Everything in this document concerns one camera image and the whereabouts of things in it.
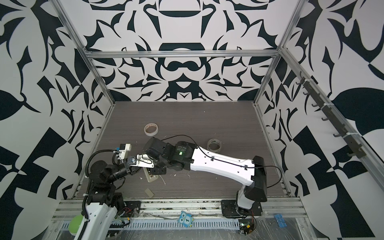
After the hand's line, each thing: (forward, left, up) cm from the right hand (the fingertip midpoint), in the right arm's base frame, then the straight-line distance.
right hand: (148, 160), depth 64 cm
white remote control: (-5, 0, -7) cm, 8 cm away
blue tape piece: (-20, -59, -24) cm, 67 cm away
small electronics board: (-21, -43, -27) cm, 55 cm away
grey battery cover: (-7, +5, -25) cm, 26 cm away
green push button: (-20, +37, -24) cm, 48 cm away
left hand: (+3, +1, -4) cm, 5 cm away
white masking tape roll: (+33, +10, -25) cm, 43 cm away
